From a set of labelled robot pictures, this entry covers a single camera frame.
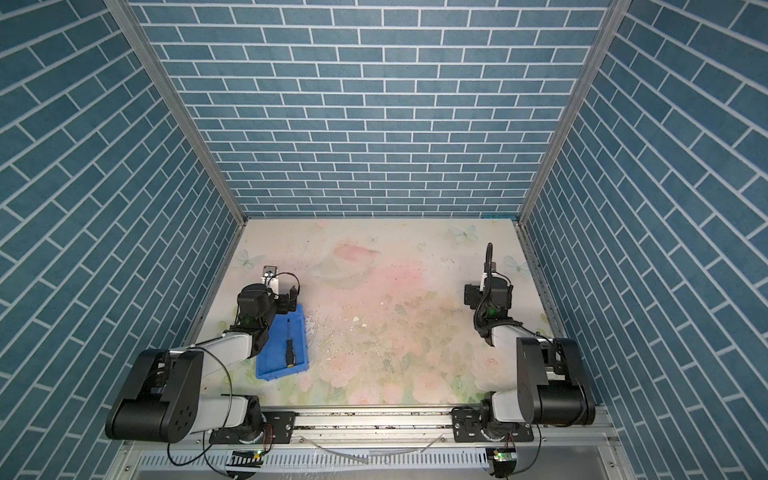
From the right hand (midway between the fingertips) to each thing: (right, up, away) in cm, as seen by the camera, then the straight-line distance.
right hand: (485, 282), depth 93 cm
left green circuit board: (-65, -41, -21) cm, 79 cm away
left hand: (-65, -1, -2) cm, 65 cm away
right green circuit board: (-1, -41, -20) cm, 45 cm away
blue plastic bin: (-64, -21, -10) cm, 68 cm away
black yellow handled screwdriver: (-59, -20, -9) cm, 62 cm away
